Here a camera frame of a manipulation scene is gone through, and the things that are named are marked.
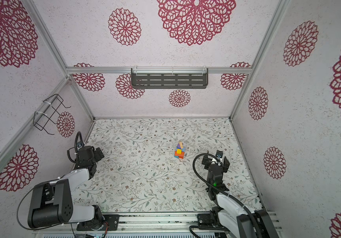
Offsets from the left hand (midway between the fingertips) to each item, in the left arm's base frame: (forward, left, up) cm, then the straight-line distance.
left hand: (91, 156), depth 91 cm
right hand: (-4, -76, +7) cm, 76 cm away
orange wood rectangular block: (+2, -56, -4) cm, 56 cm away
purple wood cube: (+2, -54, +6) cm, 55 cm away
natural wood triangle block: (+3, -56, +8) cm, 56 cm away
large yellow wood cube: (+2, -55, +1) cm, 55 cm away
